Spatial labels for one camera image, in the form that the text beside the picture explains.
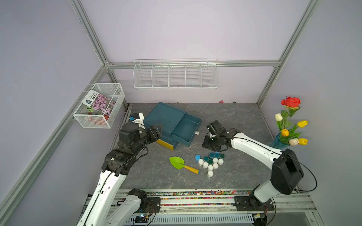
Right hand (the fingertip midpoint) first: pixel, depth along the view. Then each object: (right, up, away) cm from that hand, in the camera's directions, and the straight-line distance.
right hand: (203, 144), depth 85 cm
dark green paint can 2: (+9, -8, +4) cm, 13 cm away
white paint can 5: (+7, -13, 0) cm, 15 cm away
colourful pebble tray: (-4, -28, -8) cm, 30 cm away
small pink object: (+21, +31, +39) cm, 54 cm away
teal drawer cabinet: (-21, +16, -1) cm, 27 cm away
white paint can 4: (+11, -11, +2) cm, 16 cm away
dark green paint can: (+6, -7, +4) cm, 10 cm away
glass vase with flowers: (+45, +11, -8) cm, 47 cm away
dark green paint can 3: (+5, -11, +2) cm, 12 cm away
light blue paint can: (-3, -9, +4) cm, 10 cm away
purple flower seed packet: (-57, +24, -11) cm, 62 cm away
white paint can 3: (+8, -10, +2) cm, 13 cm away
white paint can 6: (+4, -14, 0) cm, 15 cm away
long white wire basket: (-19, +48, +17) cm, 54 cm away
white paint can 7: (+4, -17, -2) cm, 18 cm away
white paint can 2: (+1, -12, 0) cm, 12 cm away
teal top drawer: (-10, +9, +4) cm, 14 cm away
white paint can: (-1, -11, +1) cm, 11 cm away
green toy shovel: (-15, -13, +4) cm, 20 cm away
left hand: (-23, +11, -18) cm, 31 cm away
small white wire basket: (-64, +17, -11) cm, 67 cm away
